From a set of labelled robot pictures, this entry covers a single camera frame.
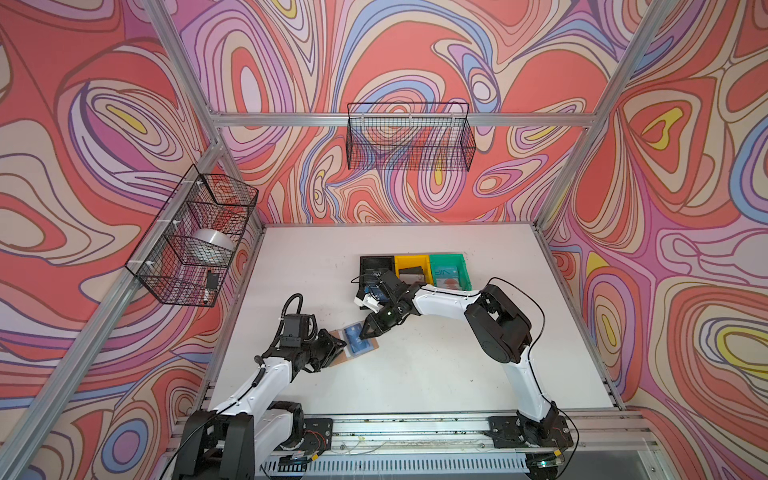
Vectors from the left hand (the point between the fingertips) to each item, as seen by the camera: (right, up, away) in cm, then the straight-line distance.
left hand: (348, 342), depth 86 cm
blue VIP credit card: (+2, -1, +2) cm, 4 cm away
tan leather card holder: (-1, -4, 0) cm, 4 cm away
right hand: (+5, 0, +3) cm, 6 cm away
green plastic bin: (+33, +19, +16) cm, 42 cm away
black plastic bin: (+6, +21, +18) cm, 28 cm away
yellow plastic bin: (+21, +21, +18) cm, 34 cm away
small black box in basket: (-32, +19, -13) cm, 40 cm away
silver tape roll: (-31, +28, -16) cm, 44 cm away
